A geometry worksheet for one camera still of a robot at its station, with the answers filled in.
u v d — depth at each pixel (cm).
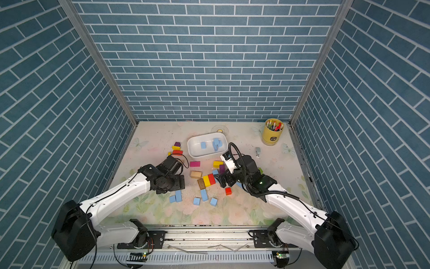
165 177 60
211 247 72
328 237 40
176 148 105
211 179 92
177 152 104
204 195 87
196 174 93
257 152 100
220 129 116
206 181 92
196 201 83
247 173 60
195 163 98
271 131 98
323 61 87
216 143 105
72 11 71
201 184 90
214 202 83
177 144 107
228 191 87
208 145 108
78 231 39
